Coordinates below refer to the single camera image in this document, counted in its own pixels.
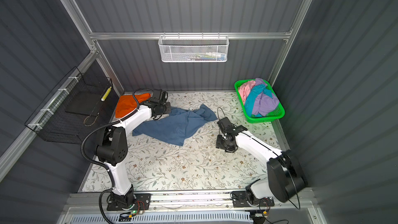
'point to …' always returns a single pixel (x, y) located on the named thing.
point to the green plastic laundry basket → (278, 113)
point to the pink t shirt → (244, 88)
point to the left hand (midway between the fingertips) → (167, 107)
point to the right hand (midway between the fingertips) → (221, 146)
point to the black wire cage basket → (79, 104)
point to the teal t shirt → (250, 101)
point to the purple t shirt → (264, 103)
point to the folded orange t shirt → (127, 103)
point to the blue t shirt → (172, 128)
